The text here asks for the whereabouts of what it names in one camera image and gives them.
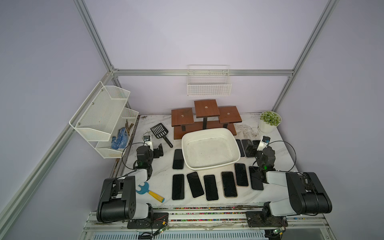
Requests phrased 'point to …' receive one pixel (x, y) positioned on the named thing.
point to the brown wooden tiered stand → (205, 115)
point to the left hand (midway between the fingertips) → (153, 146)
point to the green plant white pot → (269, 120)
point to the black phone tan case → (229, 184)
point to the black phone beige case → (211, 189)
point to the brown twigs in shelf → (128, 128)
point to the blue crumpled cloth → (120, 141)
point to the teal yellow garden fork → (144, 189)
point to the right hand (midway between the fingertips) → (255, 143)
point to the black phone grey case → (241, 148)
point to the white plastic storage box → (204, 148)
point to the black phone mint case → (178, 190)
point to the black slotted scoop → (160, 131)
